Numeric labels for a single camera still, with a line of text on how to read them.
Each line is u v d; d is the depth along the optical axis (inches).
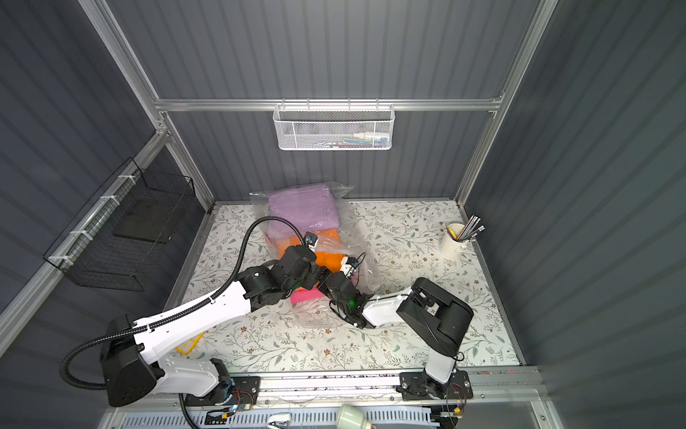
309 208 42.3
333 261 31.9
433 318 18.7
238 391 28.5
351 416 25.3
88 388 16.4
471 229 37.1
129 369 15.0
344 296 26.8
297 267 22.2
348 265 32.3
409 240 42.6
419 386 29.0
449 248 38.4
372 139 35.9
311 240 26.3
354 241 42.1
